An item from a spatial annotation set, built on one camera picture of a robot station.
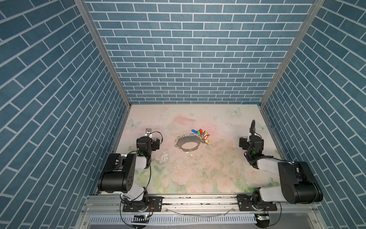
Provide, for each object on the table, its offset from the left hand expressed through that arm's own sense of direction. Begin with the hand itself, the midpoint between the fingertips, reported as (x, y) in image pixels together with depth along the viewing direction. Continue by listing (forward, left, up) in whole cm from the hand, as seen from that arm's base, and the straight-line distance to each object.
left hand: (149, 137), depth 95 cm
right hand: (-2, -67, +4) cm, 67 cm away
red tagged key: (+7, -36, -4) cm, 37 cm away
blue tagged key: (+8, -31, -4) cm, 32 cm away
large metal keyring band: (+2, -30, -4) cm, 30 cm away
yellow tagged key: (-1, -40, -4) cm, 40 cm away
